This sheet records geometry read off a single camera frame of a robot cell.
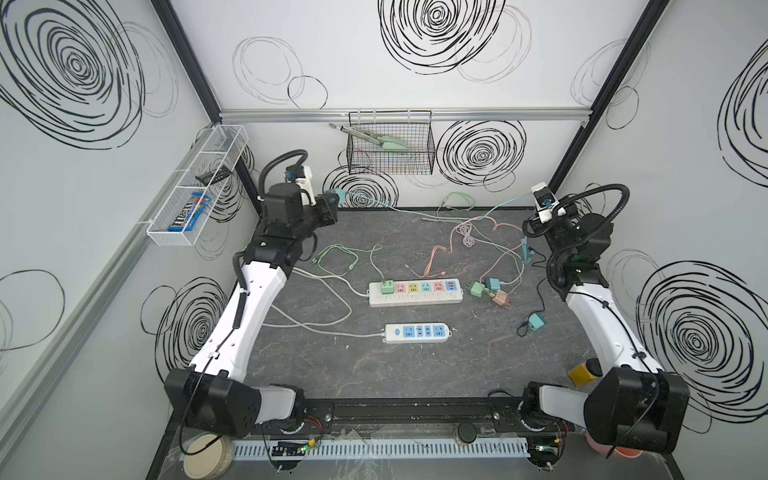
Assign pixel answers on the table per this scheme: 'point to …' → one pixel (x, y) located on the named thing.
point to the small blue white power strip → (416, 333)
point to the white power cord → (315, 326)
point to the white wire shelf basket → (218, 145)
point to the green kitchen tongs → (383, 141)
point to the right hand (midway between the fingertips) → (547, 185)
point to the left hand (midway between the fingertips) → (336, 196)
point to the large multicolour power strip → (417, 292)
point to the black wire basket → (367, 158)
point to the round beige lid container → (212, 461)
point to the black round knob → (467, 432)
